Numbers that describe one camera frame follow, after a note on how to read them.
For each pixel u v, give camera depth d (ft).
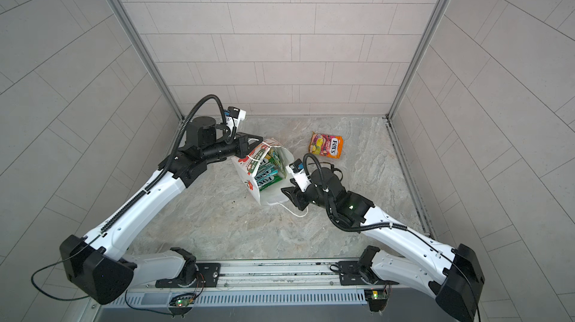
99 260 1.19
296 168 1.96
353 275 2.32
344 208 1.72
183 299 2.11
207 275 2.32
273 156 2.79
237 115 2.03
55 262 1.19
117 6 2.53
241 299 2.23
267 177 2.84
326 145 3.35
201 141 1.70
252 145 2.19
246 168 2.48
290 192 2.08
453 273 1.27
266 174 2.83
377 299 2.23
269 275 2.37
